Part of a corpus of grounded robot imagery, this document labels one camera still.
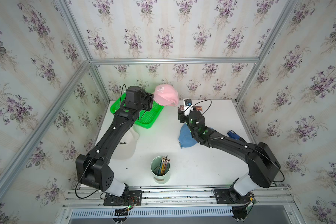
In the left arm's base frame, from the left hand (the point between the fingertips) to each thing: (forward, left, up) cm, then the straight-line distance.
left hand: (156, 92), depth 76 cm
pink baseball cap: (+4, -5, -5) cm, 8 cm away
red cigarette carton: (+19, -32, -34) cm, 50 cm away
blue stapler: (-8, -52, -31) cm, 61 cm away
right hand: (-2, -16, -8) cm, 18 cm away
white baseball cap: (-15, +21, -36) cm, 44 cm away
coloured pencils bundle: (-33, -4, -20) cm, 38 cm away
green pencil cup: (-31, +1, -25) cm, 40 cm away
